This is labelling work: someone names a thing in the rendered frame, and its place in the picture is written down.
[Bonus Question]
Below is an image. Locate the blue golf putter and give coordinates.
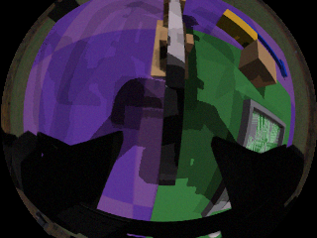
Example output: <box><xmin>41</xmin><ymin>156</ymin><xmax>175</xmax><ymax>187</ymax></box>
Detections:
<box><xmin>249</xmin><ymin>24</ymin><xmax>288</xmax><ymax>76</ymax></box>

